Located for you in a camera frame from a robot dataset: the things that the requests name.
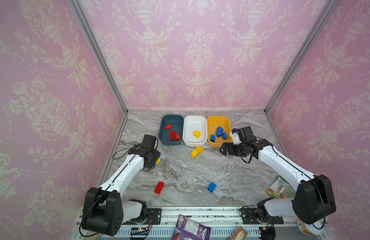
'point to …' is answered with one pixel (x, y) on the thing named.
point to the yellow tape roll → (158, 161)
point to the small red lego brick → (168, 127)
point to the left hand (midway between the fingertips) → (158, 157)
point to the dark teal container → (171, 129)
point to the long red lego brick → (159, 187)
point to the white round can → (312, 229)
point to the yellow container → (214, 122)
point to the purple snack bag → (187, 229)
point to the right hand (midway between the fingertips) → (227, 149)
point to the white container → (195, 130)
